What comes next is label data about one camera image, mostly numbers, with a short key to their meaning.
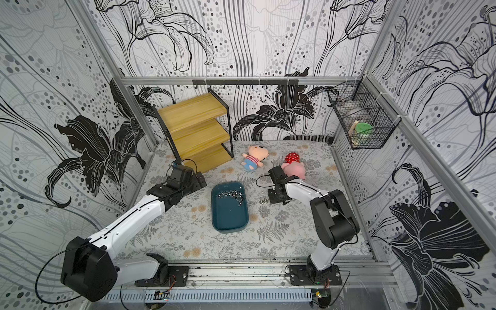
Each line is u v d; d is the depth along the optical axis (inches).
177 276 28.8
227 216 34.9
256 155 41.1
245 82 35.6
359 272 30.7
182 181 24.8
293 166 38.6
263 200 36.7
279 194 31.4
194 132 40.1
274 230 33.1
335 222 18.3
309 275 25.4
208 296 30.1
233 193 37.6
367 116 31.0
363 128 30.7
